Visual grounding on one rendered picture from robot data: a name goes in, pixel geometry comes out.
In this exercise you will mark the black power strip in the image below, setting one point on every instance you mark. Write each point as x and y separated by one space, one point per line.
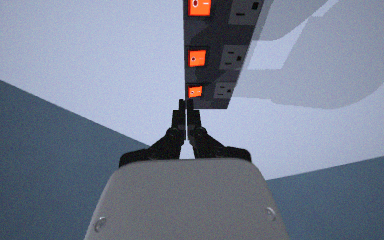
217 34

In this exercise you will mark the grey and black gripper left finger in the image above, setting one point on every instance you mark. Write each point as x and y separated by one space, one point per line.
168 147

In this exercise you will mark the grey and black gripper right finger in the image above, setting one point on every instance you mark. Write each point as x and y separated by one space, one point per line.
205 146

